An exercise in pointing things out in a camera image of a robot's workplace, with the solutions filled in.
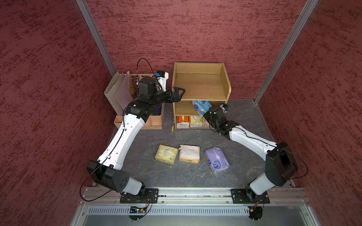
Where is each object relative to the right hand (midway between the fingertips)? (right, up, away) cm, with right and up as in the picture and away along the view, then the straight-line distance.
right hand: (204, 114), depth 88 cm
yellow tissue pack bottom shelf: (-5, -5, +10) cm, 12 cm away
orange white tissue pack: (-14, -5, +7) cm, 16 cm away
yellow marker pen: (-22, -10, +13) cm, 27 cm away
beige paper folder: (-58, +15, -4) cm, 60 cm away
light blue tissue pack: (-2, +5, +2) cm, 6 cm away
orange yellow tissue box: (-10, -24, -3) cm, 26 cm away
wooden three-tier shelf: (+1, +19, -3) cm, 19 cm away
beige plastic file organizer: (-35, -6, +13) cm, 38 cm away
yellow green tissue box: (-24, -24, -5) cm, 34 cm away
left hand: (-16, +11, -18) cm, 27 cm away
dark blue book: (-35, +3, +21) cm, 41 cm away
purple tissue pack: (+6, -27, -6) cm, 28 cm away
